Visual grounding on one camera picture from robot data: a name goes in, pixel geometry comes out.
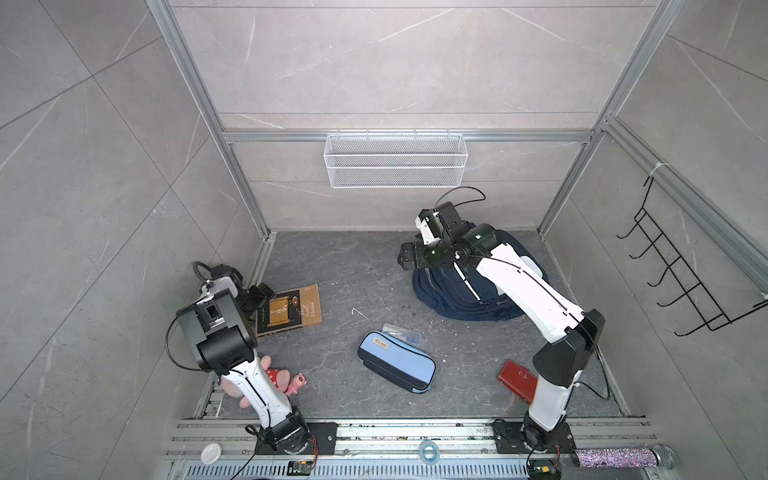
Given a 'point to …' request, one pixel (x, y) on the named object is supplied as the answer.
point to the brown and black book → (289, 310)
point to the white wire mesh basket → (395, 161)
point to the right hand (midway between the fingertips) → (411, 257)
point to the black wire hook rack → (696, 296)
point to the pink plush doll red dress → (282, 379)
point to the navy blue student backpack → (457, 289)
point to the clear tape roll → (426, 443)
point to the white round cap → (211, 453)
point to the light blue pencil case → (397, 361)
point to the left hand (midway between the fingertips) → (264, 300)
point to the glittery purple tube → (626, 458)
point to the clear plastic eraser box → (402, 333)
